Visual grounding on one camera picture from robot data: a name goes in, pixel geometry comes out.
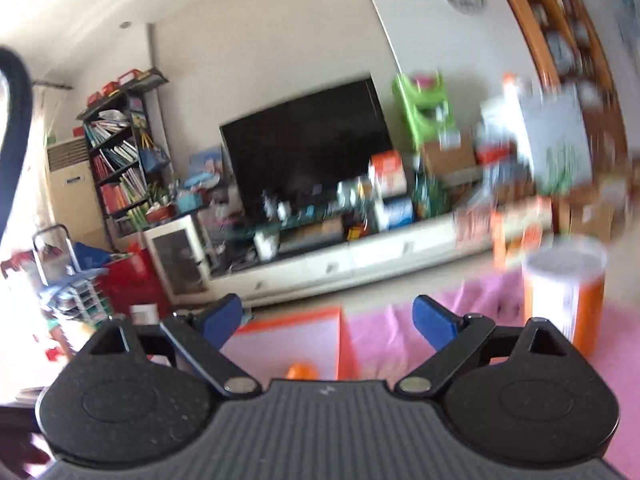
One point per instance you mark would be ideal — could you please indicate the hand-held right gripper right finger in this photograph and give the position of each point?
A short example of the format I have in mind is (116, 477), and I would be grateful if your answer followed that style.
(435, 322)

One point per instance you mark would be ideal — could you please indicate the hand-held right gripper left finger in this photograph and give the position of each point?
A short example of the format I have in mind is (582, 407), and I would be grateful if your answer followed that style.
(220, 320)

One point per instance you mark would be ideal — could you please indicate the orange cardboard box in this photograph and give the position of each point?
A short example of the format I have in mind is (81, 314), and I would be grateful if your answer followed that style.
(290, 335)

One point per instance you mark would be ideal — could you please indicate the orange fruit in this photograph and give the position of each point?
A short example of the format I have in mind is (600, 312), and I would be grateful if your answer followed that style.
(302, 371)

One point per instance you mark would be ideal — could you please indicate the pink floral blanket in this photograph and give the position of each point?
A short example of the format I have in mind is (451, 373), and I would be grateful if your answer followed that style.
(500, 310)

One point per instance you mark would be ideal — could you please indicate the white glass door cabinet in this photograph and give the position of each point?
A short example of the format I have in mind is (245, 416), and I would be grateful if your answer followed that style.
(177, 257)

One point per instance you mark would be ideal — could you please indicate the red bag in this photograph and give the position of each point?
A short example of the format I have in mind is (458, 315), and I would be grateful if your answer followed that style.
(132, 280)

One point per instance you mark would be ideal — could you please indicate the white television stand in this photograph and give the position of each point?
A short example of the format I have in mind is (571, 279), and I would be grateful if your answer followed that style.
(350, 260)

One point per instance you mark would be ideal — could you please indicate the orange canister with white lid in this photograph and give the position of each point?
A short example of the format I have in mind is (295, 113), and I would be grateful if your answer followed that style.
(565, 295)

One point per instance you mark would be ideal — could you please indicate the metal trolley cart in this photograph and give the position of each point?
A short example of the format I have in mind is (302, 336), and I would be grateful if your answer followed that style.
(75, 285)

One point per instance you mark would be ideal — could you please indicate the orange and white carton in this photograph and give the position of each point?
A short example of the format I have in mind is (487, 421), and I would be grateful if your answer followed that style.
(387, 175)

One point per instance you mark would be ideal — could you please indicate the brown cardboard box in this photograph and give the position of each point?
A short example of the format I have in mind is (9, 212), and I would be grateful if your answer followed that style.
(450, 155)

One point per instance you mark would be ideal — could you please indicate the dark bookshelf with books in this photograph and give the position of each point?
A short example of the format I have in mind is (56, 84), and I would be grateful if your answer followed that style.
(120, 160)

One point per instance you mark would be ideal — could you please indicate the floor standing air conditioner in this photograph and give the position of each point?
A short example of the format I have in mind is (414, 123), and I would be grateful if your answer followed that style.
(75, 195)

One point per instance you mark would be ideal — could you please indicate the black flat television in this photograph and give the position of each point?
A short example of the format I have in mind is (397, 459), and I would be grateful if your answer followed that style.
(305, 145)

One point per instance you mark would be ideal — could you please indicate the green plastic drawer rack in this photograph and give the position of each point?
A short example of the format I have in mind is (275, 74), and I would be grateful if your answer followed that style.
(425, 110)

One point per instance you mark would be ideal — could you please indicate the wooden display shelf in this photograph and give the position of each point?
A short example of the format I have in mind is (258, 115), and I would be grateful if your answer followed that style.
(595, 110)

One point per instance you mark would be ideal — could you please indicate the dark curved bar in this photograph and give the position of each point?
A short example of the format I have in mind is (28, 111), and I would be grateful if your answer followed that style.
(17, 125)

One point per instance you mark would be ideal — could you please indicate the white picture frame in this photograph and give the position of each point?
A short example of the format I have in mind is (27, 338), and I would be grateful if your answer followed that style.
(145, 314)

